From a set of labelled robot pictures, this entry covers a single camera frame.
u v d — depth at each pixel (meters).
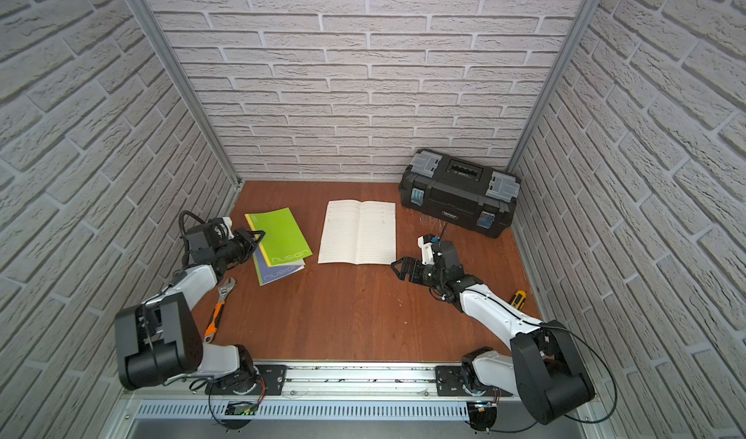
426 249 0.80
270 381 0.73
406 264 0.76
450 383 0.73
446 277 0.67
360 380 0.76
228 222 0.83
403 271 0.76
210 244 0.69
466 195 0.94
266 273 0.92
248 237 0.80
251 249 0.79
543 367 0.41
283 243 0.92
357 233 1.03
